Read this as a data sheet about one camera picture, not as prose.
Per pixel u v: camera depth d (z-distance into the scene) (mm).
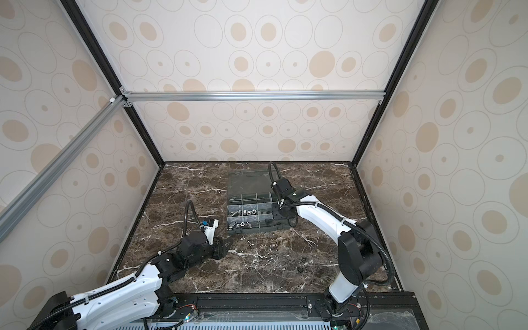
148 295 614
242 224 924
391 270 402
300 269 815
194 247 605
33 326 427
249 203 1000
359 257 449
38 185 565
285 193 672
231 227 921
